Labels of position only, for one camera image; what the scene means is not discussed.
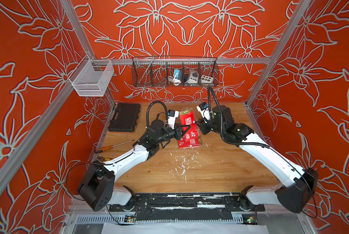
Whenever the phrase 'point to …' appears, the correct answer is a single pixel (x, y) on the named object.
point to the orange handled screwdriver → (100, 150)
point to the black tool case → (125, 118)
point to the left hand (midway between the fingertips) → (190, 126)
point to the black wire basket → (154, 71)
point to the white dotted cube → (205, 79)
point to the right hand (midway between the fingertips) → (194, 120)
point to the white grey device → (193, 77)
